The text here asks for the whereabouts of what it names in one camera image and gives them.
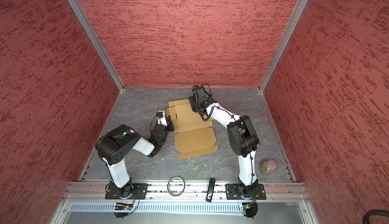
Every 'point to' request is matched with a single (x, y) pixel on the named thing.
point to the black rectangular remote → (210, 190)
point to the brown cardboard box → (194, 135)
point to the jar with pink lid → (267, 166)
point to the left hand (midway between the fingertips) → (171, 118)
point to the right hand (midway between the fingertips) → (187, 101)
